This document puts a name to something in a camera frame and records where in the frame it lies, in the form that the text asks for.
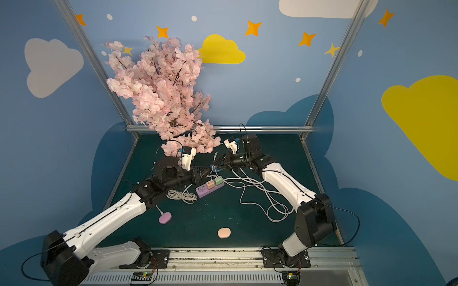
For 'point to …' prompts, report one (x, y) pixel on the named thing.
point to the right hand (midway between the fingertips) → (215, 162)
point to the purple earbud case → (164, 218)
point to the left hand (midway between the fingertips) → (210, 166)
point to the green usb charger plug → (219, 180)
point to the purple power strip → (203, 190)
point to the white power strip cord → (254, 191)
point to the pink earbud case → (224, 232)
